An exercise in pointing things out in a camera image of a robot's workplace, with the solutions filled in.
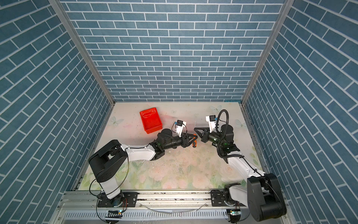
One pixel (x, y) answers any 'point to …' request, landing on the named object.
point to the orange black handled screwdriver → (194, 144)
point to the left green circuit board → (115, 214)
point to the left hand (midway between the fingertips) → (196, 138)
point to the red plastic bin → (151, 120)
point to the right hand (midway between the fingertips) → (193, 128)
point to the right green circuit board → (235, 215)
